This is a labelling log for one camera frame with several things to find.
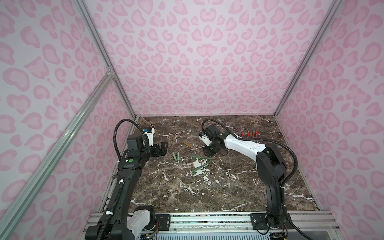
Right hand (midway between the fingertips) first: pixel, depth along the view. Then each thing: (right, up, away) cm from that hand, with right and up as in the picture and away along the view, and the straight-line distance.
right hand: (208, 150), depth 92 cm
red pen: (+26, +9, +15) cm, 31 cm away
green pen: (-3, -5, +3) cm, 6 cm away
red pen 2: (+30, +9, +15) cm, 35 cm away
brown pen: (-10, +1, +9) cm, 13 cm away
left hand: (-27, +7, -13) cm, 30 cm away
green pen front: (-4, -10, 0) cm, 11 cm away
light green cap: (-19, -4, +5) cm, 20 cm away
